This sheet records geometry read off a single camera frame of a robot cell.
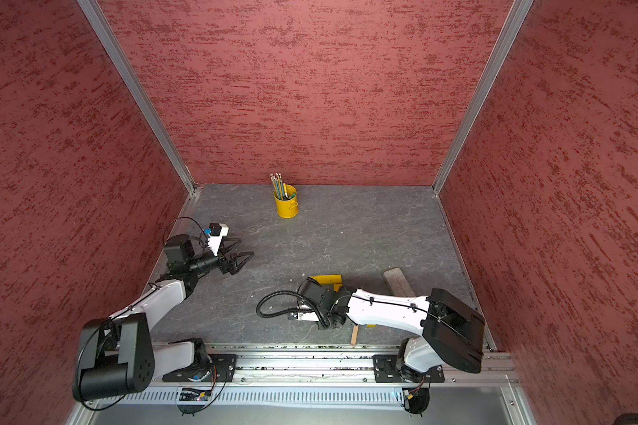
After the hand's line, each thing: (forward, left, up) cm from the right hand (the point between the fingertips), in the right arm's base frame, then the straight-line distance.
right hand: (325, 309), depth 83 cm
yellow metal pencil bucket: (+40, +15, +4) cm, 43 cm away
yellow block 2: (+11, -1, -2) cm, 11 cm away
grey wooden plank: (+8, -25, 0) cm, 26 cm away
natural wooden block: (-8, -9, -1) cm, 12 cm away
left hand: (+15, +26, +12) cm, 32 cm away
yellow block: (+7, -4, +1) cm, 8 cm away
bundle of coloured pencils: (+45, +18, +12) cm, 50 cm away
